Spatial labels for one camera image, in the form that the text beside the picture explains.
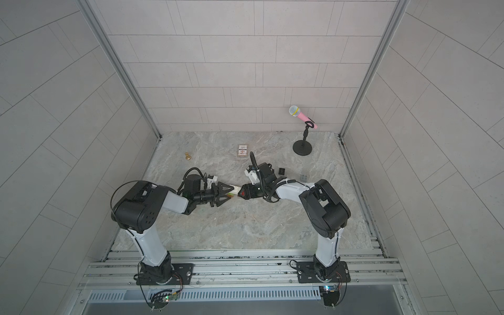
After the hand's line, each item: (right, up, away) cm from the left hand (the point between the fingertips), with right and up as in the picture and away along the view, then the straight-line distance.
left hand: (234, 193), depth 90 cm
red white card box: (+2, +20, +18) cm, 27 cm away
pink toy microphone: (+29, +38, +1) cm, 48 cm away
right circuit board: (+38, -31, -21) cm, 53 cm away
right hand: (+5, 0, 0) cm, 5 cm away
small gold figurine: (-27, +17, +15) cm, 35 cm away
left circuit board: (-23, -33, -21) cm, 46 cm away
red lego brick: (+5, +2, -7) cm, 9 cm away
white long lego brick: (+1, +2, -3) cm, 4 cm away
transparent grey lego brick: (+34, +6, +6) cm, 35 cm away
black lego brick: (+23, +9, +8) cm, 26 cm away
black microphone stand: (+37, +22, +20) cm, 47 cm away
